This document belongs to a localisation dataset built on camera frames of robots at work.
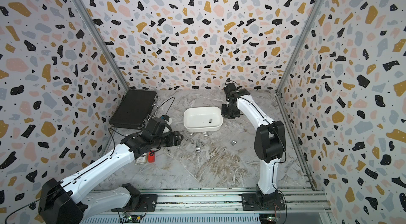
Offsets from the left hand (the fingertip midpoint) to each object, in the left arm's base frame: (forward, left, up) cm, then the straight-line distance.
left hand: (180, 137), depth 79 cm
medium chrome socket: (+6, -4, -15) cm, 17 cm away
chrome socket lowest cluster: (-1, -8, -15) cm, 17 cm away
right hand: (+15, -24, -3) cm, 28 cm away
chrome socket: (+10, -3, -15) cm, 18 cm away
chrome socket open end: (+1, -8, -15) cm, 17 cm away
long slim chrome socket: (+5, -7, -16) cm, 18 cm away
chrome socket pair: (+10, -12, -15) cm, 22 cm away
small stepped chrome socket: (+4, -10, -16) cm, 19 cm away
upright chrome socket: (-1, +9, -14) cm, 17 cm away
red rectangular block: (-5, +18, -15) cm, 24 cm away
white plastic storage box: (+22, -10, -16) cm, 29 cm away
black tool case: (+29, +35, -11) cm, 47 cm away
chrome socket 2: (+20, -15, -14) cm, 29 cm away
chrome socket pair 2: (+5, -29, -15) cm, 33 cm away
